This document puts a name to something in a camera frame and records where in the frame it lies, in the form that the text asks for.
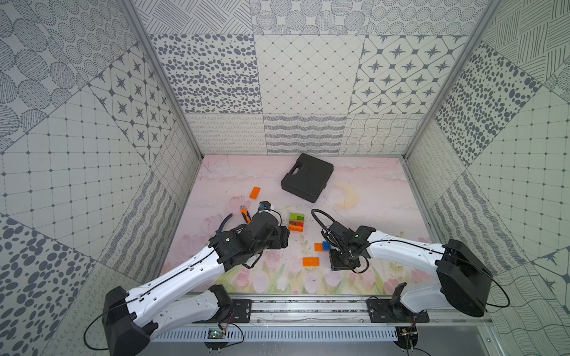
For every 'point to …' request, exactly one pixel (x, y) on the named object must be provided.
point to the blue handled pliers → (224, 222)
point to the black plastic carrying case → (308, 178)
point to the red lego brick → (300, 224)
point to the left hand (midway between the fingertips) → (288, 235)
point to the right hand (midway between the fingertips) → (337, 268)
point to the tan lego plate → (294, 222)
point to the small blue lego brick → (326, 246)
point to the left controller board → (217, 333)
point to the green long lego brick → (295, 216)
